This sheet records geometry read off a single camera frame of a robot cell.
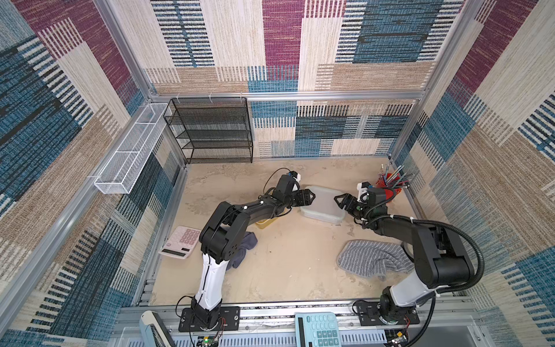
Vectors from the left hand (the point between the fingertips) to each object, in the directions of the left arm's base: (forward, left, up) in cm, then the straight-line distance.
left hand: (312, 197), depth 95 cm
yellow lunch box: (-11, +21, -3) cm, 24 cm away
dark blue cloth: (-17, +27, -6) cm, 32 cm away
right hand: (-2, -12, -2) cm, 13 cm away
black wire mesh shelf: (+34, +47, +11) cm, 59 cm away
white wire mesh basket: (-7, +65, +25) cm, 70 cm away
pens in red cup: (+8, -37, +5) cm, 39 cm away
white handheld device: (-47, +55, -6) cm, 73 cm away
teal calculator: (-47, +3, -7) cm, 47 cm away
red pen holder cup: (+5, -35, +1) cm, 35 cm away
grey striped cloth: (-24, -22, -7) cm, 33 cm away
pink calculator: (-17, +55, -7) cm, 58 cm away
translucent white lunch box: (-4, -5, -3) cm, 7 cm away
